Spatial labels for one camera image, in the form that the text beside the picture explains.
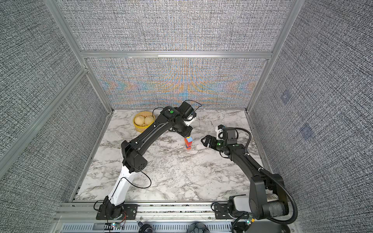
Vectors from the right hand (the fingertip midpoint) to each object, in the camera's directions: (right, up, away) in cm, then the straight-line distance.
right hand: (207, 141), depth 88 cm
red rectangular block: (-11, -3, +5) cm, 13 cm away
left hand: (-12, +4, -3) cm, 13 cm away
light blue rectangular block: (-10, +1, -2) cm, 11 cm away
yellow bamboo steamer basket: (-45, +6, +15) cm, 48 cm away
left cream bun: (-47, +13, +18) cm, 52 cm away
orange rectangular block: (-11, -6, +9) cm, 15 cm away
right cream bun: (-40, +13, +18) cm, 46 cm away
